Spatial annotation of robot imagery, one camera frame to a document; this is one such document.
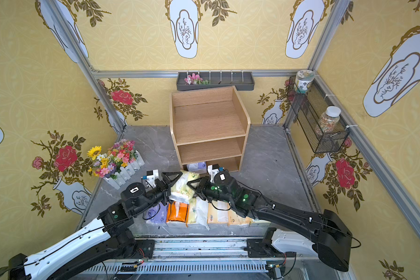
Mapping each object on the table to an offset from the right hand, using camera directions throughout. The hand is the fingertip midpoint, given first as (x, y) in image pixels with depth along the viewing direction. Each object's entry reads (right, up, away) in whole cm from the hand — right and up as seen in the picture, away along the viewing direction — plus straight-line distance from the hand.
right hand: (189, 181), depth 70 cm
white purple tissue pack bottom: (+2, +2, +22) cm, 22 cm away
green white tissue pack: (+31, -20, +8) cm, 38 cm away
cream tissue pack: (+19, -19, +8) cm, 28 cm away
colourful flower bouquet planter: (-37, +5, +16) cm, 40 cm away
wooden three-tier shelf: (+8, +23, +8) cm, 26 cm away
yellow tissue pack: (+3, -15, +8) cm, 17 cm away
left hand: (-4, +1, 0) cm, 5 cm away
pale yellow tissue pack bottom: (-3, -3, -5) cm, 6 cm away
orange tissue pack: (-6, -15, +6) cm, 17 cm away
